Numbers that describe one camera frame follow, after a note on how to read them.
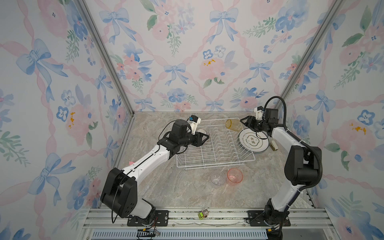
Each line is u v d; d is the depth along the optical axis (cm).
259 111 87
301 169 50
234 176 86
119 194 42
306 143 52
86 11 70
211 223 73
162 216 75
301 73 94
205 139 76
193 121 70
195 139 70
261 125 80
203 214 73
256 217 72
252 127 85
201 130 100
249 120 85
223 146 100
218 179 88
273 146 93
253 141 100
